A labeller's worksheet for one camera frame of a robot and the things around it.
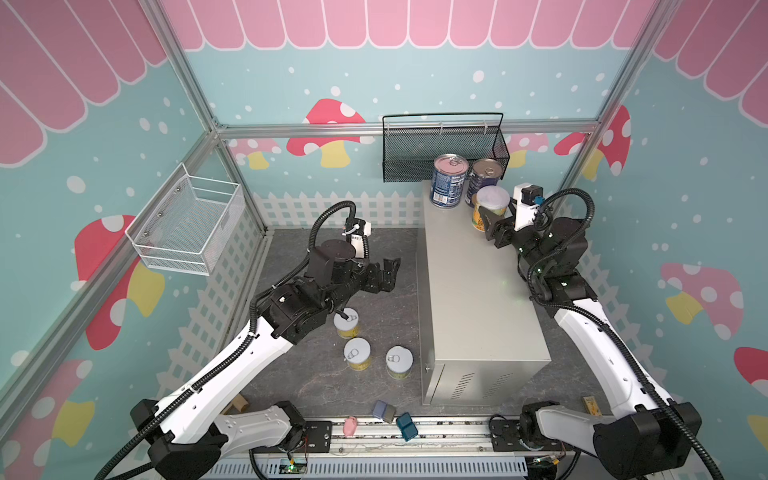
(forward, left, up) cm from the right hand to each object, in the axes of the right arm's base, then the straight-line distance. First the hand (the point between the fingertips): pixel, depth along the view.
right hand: (495, 203), depth 69 cm
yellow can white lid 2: (-21, +34, -36) cm, 54 cm away
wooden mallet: (-33, +64, -39) cm, 82 cm away
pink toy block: (-39, +35, -40) cm, 66 cm away
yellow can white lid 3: (-24, +22, -35) cm, 48 cm away
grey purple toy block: (-35, +26, -40) cm, 59 cm away
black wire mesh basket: (+32, +18, -7) cm, 38 cm away
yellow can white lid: (-13, +38, -37) cm, 55 cm away
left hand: (-12, +26, -7) cm, 30 cm away
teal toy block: (-39, +21, -39) cm, 59 cm away
